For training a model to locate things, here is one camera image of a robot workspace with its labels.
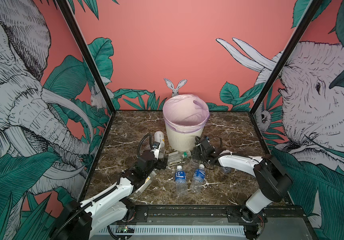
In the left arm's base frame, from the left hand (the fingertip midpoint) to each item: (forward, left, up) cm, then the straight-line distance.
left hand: (160, 150), depth 83 cm
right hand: (+3, -20, -8) cm, 22 cm away
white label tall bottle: (+15, +2, -8) cm, 17 cm away
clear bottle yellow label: (-13, +7, -9) cm, 17 cm away
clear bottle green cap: (+2, -10, -12) cm, 15 cm away
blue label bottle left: (-13, -11, -8) cm, 19 cm away
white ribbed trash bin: (+5, -12, +1) cm, 13 cm away
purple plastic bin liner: (+24, -16, +4) cm, 30 cm away
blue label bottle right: (-12, -21, -8) cm, 26 cm away
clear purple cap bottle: (-4, -20, -9) cm, 22 cm away
